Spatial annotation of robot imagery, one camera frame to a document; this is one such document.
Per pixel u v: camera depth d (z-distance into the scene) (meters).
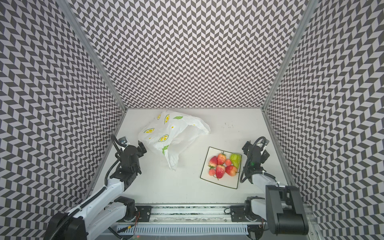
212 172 0.83
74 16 0.75
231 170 0.82
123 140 0.70
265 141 0.69
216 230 0.69
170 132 0.81
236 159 0.85
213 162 0.87
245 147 0.82
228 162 0.87
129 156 0.61
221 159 0.87
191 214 0.74
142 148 0.78
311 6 0.67
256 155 0.66
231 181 0.84
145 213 0.72
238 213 0.73
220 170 0.83
